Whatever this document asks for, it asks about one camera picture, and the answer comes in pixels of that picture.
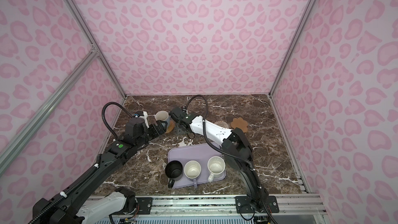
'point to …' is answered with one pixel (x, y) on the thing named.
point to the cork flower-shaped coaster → (239, 123)
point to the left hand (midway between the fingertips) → (162, 123)
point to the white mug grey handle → (192, 169)
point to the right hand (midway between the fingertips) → (185, 127)
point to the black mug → (173, 169)
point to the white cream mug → (216, 165)
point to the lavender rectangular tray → (201, 153)
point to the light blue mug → (163, 115)
